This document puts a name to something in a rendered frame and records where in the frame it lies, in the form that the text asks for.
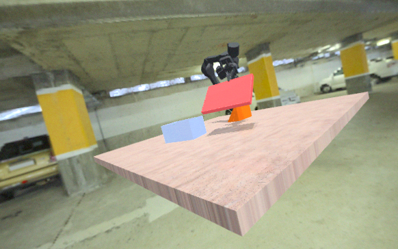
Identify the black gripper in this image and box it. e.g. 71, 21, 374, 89
219, 55, 239, 81

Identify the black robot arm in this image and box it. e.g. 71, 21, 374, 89
201, 42, 239, 85

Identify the red rectangular lid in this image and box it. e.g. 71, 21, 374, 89
201, 74, 254, 114

